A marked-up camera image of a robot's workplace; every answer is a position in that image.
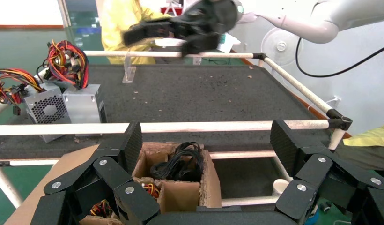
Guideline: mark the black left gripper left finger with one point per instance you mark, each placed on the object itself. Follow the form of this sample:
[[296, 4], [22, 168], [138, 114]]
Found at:
[[117, 174]]

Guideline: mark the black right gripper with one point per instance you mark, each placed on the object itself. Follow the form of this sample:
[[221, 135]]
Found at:
[[210, 17]]

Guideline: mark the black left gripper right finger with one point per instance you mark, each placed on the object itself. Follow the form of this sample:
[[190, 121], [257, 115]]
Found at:
[[313, 174]]

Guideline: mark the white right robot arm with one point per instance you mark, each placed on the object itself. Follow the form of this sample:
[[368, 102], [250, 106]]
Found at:
[[322, 24]]

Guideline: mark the brown cardboard divider box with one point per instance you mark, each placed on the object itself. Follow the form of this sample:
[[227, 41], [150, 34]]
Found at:
[[179, 195]]

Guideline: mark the white plastic tube end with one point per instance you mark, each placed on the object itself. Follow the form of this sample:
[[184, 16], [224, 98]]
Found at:
[[280, 186]]

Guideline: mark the person in yellow coat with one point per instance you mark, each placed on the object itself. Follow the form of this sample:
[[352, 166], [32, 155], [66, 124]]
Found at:
[[120, 18]]

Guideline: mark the clear acrylic sign holder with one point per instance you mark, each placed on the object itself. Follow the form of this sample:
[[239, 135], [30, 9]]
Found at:
[[129, 73]]

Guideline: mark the black foam table mat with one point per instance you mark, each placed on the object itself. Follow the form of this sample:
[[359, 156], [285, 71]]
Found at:
[[195, 93]]

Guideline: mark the person yellow jacket dark trousers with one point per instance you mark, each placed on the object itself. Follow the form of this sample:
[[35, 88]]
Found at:
[[369, 139]]

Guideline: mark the front silver power supply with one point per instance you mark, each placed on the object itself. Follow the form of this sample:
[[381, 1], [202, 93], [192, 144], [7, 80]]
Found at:
[[83, 107]]

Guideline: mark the silver power supply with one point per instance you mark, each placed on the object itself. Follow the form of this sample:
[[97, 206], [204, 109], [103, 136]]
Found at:
[[83, 107], [49, 108]]

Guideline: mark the rear silver power supply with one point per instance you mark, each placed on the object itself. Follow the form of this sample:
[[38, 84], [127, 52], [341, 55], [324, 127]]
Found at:
[[49, 108]]

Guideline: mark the white standing fan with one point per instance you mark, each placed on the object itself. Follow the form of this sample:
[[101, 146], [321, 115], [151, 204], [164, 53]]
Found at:
[[280, 46]]

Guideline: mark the white pipe table frame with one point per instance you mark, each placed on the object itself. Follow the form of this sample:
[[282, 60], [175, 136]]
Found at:
[[210, 125]]

